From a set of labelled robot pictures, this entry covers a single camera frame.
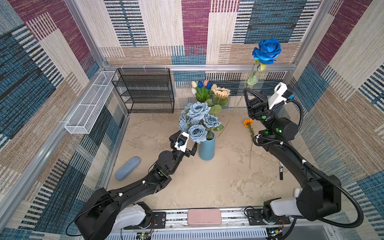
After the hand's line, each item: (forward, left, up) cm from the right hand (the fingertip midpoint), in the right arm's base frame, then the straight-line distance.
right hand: (243, 91), depth 53 cm
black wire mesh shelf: (+47, +53, -35) cm, 79 cm away
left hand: (+1, +20, -26) cm, 33 cm away
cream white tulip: (+36, +18, -22) cm, 46 cm away
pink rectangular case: (-31, +14, -51) cm, 61 cm away
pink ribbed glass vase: (+33, +14, -30) cm, 47 cm away
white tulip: (+33, +18, -25) cm, 45 cm away
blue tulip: (+36, +14, -22) cm, 45 cm away
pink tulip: (+37, +10, -22) cm, 44 cm away
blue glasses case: (-5, +58, -50) cm, 76 cm away
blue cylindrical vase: (0, +11, -38) cm, 40 cm away
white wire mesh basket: (+25, +84, -33) cm, 94 cm away
